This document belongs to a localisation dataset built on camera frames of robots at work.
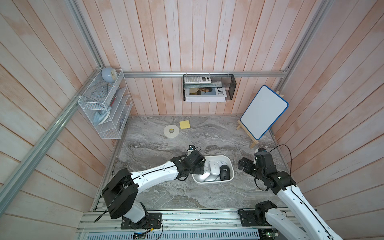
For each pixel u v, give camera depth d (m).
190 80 0.91
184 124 1.15
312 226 0.42
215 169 0.86
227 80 1.00
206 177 0.85
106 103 0.69
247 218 0.73
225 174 0.86
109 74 0.80
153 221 0.73
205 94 0.93
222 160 0.93
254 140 0.95
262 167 0.59
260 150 0.71
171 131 1.11
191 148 0.76
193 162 0.63
